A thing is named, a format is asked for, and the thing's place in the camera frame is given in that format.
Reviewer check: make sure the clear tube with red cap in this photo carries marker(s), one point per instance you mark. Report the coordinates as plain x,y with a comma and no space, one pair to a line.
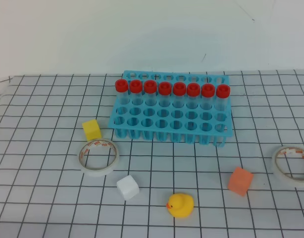
222,94

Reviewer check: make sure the blue test tube rack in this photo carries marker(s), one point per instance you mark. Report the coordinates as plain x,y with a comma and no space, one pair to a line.
209,122

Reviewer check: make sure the yellow foam cube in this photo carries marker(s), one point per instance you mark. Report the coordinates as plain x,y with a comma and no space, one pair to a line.
92,130

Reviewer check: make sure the white foam cube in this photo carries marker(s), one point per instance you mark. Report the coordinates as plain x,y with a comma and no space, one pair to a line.
128,187

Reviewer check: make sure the left white tape roll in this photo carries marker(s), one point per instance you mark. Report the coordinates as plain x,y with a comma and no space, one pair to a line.
98,172

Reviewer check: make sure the yellow rubber duck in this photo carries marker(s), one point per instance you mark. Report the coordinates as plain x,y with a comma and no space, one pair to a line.
180,205

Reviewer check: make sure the orange foam cube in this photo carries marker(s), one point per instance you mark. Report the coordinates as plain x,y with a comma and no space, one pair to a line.
240,181

